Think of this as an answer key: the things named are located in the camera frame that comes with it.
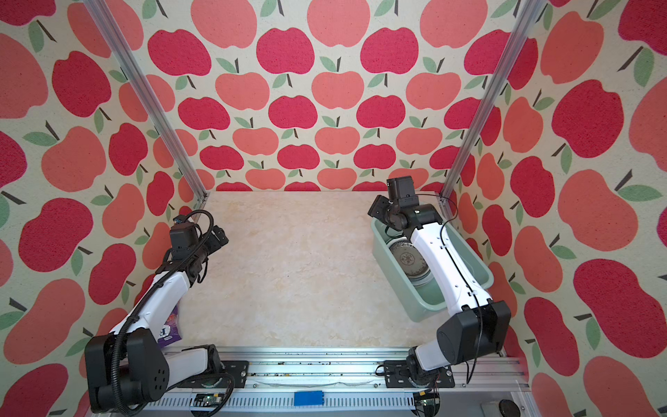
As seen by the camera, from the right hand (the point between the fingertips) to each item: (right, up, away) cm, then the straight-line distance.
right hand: (381, 214), depth 80 cm
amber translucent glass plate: (+13, -16, +11) cm, 23 cm away
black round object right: (+27, -47, -19) cm, 57 cm away
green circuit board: (-50, -53, -8) cm, 73 cm away
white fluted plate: (+16, -23, +7) cm, 29 cm away
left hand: (-55, -8, +6) cm, 56 cm away
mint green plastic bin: (+9, -24, -10) cm, 27 cm away
